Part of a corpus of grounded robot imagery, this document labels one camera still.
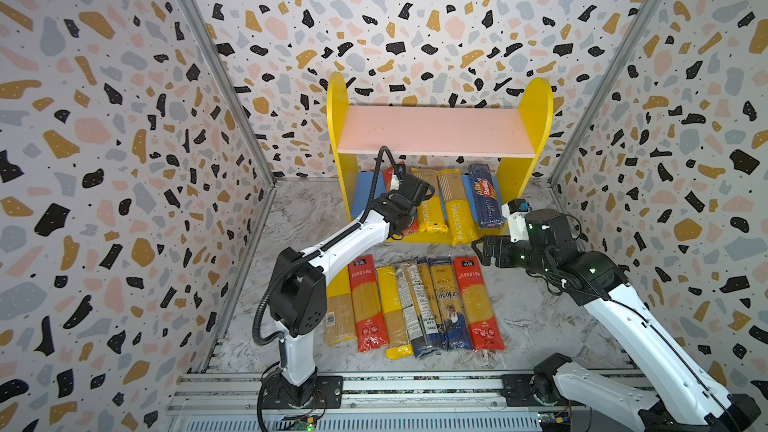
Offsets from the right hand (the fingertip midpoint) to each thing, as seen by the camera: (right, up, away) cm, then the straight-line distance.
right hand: (484, 238), depth 70 cm
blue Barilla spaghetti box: (+7, +9, +21) cm, 24 cm away
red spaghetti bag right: (+3, -26, +11) cm, 29 cm away
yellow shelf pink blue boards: (+12, +27, +50) cm, 58 cm away
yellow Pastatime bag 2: (-21, -29, +9) cm, 36 cm away
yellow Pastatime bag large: (-11, +6, +20) cm, 23 cm away
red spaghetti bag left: (-29, -24, +13) cm, 40 cm away
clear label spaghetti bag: (-15, -21, +12) cm, 29 cm away
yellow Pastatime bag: (-2, +5, +20) cm, 20 cm away
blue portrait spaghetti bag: (-5, -25, +11) cm, 28 cm away
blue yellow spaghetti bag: (-9, -28, +9) cm, 31 cm away
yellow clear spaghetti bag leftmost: (-37, -25, +13) cm, 46 cm away
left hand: (-20, +11, +16) cm, 28 cm away
